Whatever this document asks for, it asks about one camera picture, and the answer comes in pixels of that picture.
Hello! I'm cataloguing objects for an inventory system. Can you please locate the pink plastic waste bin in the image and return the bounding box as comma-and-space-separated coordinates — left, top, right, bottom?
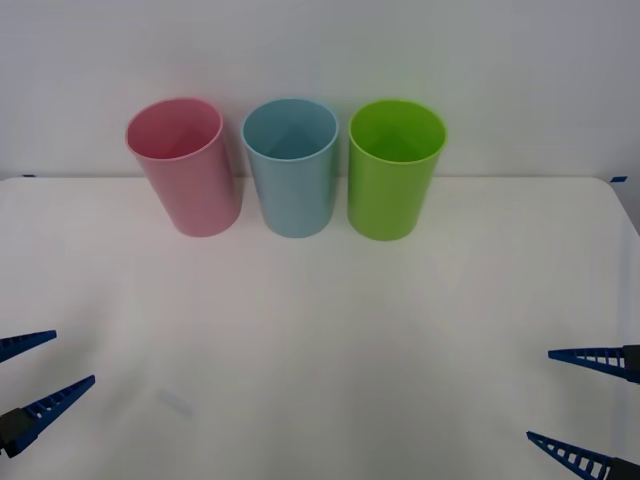
124, 97, 242, 238

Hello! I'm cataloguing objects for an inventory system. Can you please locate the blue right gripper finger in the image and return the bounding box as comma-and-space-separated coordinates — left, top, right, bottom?
525, 431, 640, 480
547, 342, 640, 386

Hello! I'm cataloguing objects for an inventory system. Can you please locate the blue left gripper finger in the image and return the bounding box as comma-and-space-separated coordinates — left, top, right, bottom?
0, 329, 58, 366
0, 374, 97, 459

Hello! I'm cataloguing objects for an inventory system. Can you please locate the green plastic waste bin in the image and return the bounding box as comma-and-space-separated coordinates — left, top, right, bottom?
347, 98, 448, 242

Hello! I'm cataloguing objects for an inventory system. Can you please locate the pale blue plastic waste bin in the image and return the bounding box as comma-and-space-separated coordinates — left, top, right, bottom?
241, 97, 340, 239

